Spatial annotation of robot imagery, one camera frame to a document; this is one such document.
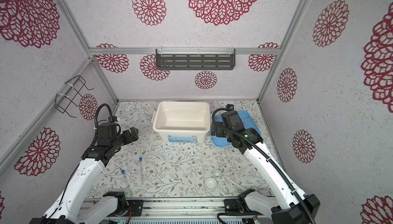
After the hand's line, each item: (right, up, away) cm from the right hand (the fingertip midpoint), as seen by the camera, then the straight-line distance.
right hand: (221, 123), depth 75 cm
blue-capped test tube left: (-48, -35, +5) cm, 60 cm away
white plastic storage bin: (-24, -1, +32) cm, 40 cm away
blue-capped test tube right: (-43, -27, +10) cm, 52 cm away
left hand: (-47, -7, +6) cm, 48 cm away
